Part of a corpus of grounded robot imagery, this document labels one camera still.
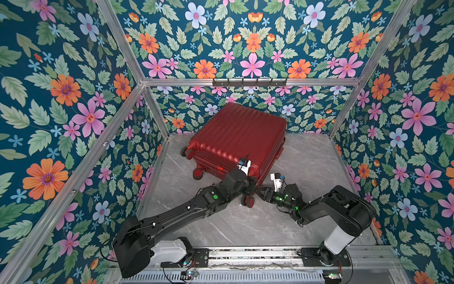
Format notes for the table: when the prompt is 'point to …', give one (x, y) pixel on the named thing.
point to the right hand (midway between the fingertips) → (255, 190)
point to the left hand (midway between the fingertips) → (258, 176)
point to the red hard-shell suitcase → (237, 132)
